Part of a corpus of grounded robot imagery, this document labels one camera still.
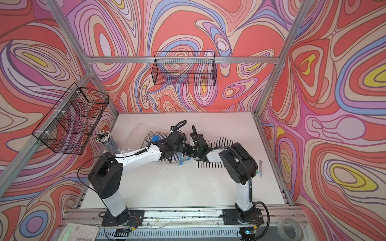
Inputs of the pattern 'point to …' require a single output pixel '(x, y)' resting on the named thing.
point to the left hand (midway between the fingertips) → (181, 144)
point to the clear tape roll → (299, 233)
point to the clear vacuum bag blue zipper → (131, 136)
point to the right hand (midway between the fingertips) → (180, 154)
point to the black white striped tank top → (216, 141)
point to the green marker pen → (257, 172)
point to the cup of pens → (104, 137)
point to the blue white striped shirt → (149, 138)
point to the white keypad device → (77, 232)
